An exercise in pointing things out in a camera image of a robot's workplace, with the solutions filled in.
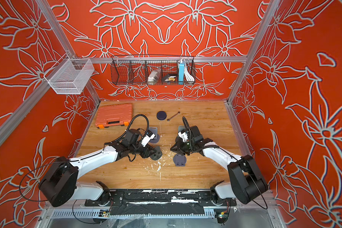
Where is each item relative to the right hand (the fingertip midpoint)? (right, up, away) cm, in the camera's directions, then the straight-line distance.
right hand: (169, 149), depth 80 cm
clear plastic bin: (-66, +46, +11) cm, 81 cm away
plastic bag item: (-10, +46, +11) cm, 48 cm away
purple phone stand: (+7, -8, +5) cm, 12 cm away
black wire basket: (-13, +53, +20) cm, 58 cm away
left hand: (-9, 0, +3) cm, 10 cm away
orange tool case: (-43, +20, +26) cm, 54 cm away
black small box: (0, +44, +6) cm, 44 cm away
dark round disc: (-6, +20, +30) cm, 37 cm away
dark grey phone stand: (-7, -4, +5) cm, 9 cm away
